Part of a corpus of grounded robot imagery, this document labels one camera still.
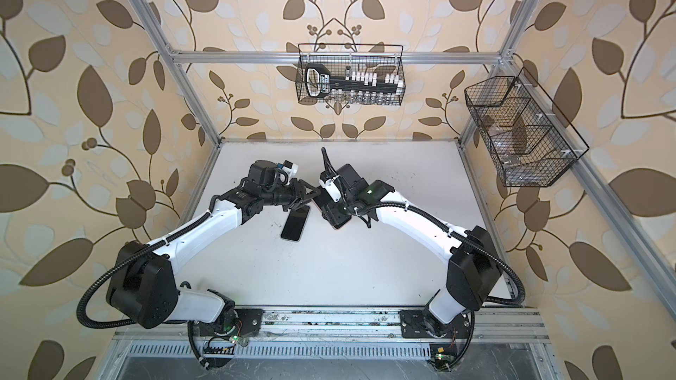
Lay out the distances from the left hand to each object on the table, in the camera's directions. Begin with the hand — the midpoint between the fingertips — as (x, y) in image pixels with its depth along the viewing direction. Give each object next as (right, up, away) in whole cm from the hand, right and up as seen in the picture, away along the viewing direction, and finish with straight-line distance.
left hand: (315, 191), depth 79 cm
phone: (+3, -2, -6) cm, 7 cm away
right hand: (+5, -6, +3) cm, 8 cm away
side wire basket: (+62, +15, -5) cm, 63 cm away
